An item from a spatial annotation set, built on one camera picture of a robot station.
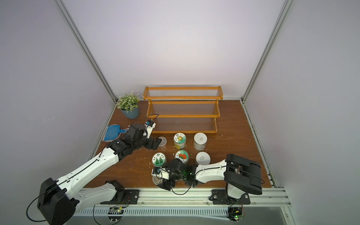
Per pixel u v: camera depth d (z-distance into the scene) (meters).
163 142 0.87
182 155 0.79
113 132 1.01
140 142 0.65
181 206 0.71
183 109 1.09
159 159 0.78
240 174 0.44
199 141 0.85
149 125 0.70
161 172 0.64
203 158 0.77
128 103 0.97
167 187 0.68
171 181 0.67
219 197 0.72
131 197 0.73
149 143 0.71
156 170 0.65
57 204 0.37
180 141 0.85
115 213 0.72
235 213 0.68
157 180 0.74
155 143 0.71
